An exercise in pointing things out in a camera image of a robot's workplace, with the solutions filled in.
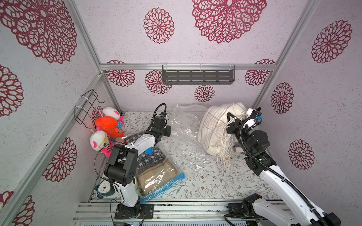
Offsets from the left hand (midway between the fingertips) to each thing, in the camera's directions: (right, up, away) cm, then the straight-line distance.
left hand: (167, 127), depth 97 cm
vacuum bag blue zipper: (-6, -27, -15) cm, 31 cm away
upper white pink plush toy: (-38, +11, -2) cm, 39 cm away
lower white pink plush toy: (-35, -7, -19) cm, 41 cm away
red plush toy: (-37, +2, -7) cm, 37 cm away
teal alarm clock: (-32, -34, -19) cm, 50 cm away
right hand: (+32, +7, -32) cm, 45 cm away
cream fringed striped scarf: (+26, -2, -24) cm, 36 cm away
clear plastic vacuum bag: (+12, -13, +4) cm, 18 cm away
